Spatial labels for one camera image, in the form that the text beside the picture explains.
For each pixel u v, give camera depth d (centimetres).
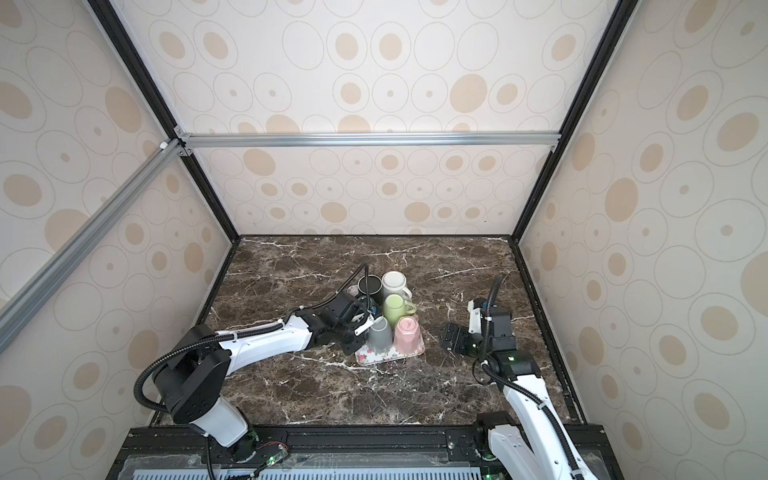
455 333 71
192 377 44
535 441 46
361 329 75
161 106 83
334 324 68
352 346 78
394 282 97
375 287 92
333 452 73
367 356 88
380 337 84
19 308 51
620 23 69
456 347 70
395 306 88
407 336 83
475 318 73
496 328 60
